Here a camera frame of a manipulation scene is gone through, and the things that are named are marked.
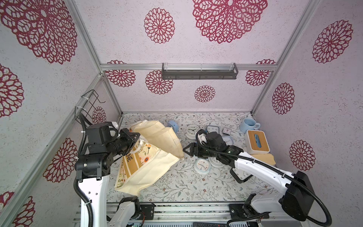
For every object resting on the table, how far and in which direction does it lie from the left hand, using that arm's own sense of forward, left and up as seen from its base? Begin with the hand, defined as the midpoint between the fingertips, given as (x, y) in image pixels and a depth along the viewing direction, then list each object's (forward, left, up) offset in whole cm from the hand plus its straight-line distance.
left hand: (140, 135), depth 62 cm
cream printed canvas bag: (-7, -8, -2) cm, 11 cm away
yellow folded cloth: (+6, -74, -35) cm, 82 cm away
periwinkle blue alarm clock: (+28, -12, -28) cm, 42 cm away
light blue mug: (+33, -70, -34) cm, 84 cm away
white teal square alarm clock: (-1, -31, -33) cm, 45 cm away
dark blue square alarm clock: (+29, -42, -34) cm, 61 cm away
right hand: (+1, -20, -15) cm, 25 cm away
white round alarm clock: (+27, -26, -33) cm, 49 cm away
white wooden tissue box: (+16, -70, -33) cm, 79 cm away
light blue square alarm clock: (+19, -52, -34) cm, 65 cm away
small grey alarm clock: (+27, -52, -35) cm, 68 cm away
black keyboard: (-31, -32, -33) cm, 55 cm away
